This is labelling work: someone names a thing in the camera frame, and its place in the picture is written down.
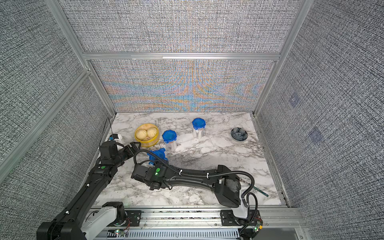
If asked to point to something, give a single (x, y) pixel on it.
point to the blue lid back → (198, 123)
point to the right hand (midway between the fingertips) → (160, 160)
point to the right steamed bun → (151, 132)
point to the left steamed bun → (141, 134)
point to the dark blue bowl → (239, 134)
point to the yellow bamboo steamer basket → (148, 142)
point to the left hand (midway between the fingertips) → (137, 144)
